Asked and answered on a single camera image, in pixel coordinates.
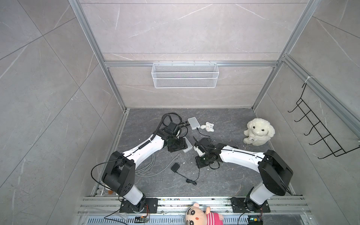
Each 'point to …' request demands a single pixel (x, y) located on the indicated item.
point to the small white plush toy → (208, 126)
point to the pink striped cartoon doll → (198, 215)
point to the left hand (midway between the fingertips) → (185, 144)
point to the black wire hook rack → (326, 139)
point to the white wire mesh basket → (183, 75)
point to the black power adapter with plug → (200, 164)
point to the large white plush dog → (259, 132)
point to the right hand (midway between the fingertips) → (197, 163)
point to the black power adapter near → (176, 167)
